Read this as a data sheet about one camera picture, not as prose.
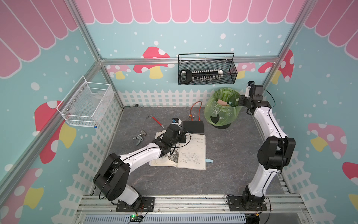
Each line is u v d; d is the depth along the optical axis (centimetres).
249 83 79
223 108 87
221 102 102
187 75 90
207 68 93
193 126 107
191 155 92
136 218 73
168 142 66
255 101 65
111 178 43
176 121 77
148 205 74
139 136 100
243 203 74
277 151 49
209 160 90
